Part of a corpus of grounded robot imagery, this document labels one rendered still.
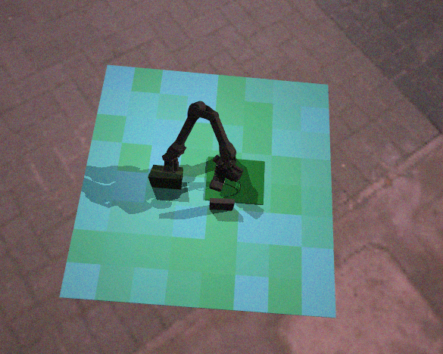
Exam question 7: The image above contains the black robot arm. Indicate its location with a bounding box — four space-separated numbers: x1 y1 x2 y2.
162 101 244 182

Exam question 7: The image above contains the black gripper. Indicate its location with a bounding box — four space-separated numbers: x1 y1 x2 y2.
209 168 226 191

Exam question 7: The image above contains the green circuit board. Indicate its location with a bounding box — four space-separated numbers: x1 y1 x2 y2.
204 157 265 205

